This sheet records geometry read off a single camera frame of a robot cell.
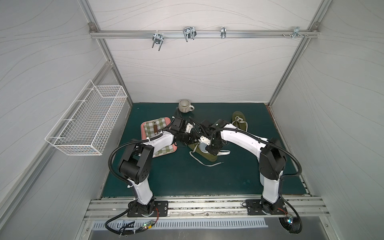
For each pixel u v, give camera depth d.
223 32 0.78
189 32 0.77
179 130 0.75
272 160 0.48
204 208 0.75
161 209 0.74
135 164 0.48
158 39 0.80
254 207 0.74
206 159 0.90
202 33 0.78
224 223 0.70
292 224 0.71
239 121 1.02
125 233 0.66
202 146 0.88
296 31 0.77
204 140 0.79
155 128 1.04
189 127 0.86
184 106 1.12
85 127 0.69
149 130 1.04
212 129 0.62
